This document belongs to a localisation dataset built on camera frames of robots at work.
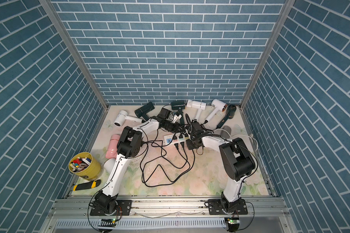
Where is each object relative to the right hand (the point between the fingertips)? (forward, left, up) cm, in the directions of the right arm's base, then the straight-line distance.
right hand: (191, 143), depth 97 cm
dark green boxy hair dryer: (+32, +11, +4) cm, 34 cm away
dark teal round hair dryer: (+26, -28, +9) cm, 39 cm away
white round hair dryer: (+17, +53, +5) cm, 56 cm away
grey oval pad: (+9, -23, +2) cm, 24 cm away
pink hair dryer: (-12, +50, +3) cm, 51 cm away
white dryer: (+34, -21, +5) cm, 41 cm away
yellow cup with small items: (-23, +59, +8) cm, 64 cm away
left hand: (+8, +4, +1) cm, 9 cm away
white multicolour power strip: (+1, +16, +1) cm, 16 cm away
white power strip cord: (+10, -33, -1) cm, 35 cm away
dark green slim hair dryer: (+23, +39, +4) cm, 46 cm away
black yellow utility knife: (-31, +56, 0) cm, 64 cm away
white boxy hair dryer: (+33, -6, +4) cm, 34 cm away
